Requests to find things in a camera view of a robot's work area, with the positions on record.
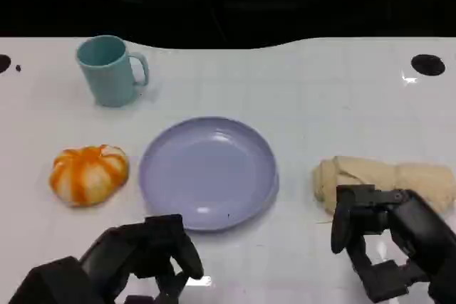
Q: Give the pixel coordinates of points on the pale green mug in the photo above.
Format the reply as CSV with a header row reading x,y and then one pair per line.
x,y
107,76

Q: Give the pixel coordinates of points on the beige towel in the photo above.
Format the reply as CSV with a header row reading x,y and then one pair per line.
x,y
374,174

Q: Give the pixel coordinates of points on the lilac plate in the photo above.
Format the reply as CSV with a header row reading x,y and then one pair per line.
x,y
206,172

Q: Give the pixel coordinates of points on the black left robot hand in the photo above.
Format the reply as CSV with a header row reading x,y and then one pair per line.
x,y
117,250

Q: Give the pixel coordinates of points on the orange and white bread roll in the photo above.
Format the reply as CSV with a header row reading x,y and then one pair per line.
x,y
89,176

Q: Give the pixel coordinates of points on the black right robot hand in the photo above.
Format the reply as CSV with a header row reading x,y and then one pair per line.
x,y
420,225

